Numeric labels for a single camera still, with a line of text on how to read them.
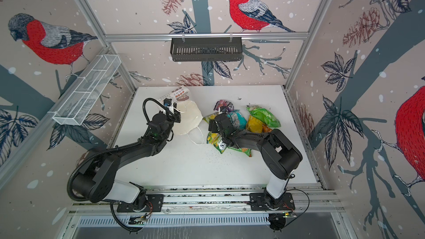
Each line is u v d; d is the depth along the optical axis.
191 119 0.98
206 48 1.05
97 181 0.43
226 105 1.04
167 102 0.71
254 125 0.95
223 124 0.71
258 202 0.73
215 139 0.90
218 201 0.76
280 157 0.47
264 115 0.92
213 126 0.83
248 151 0.87
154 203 0.73
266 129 0.93
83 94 0.76
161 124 0.66
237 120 0.97
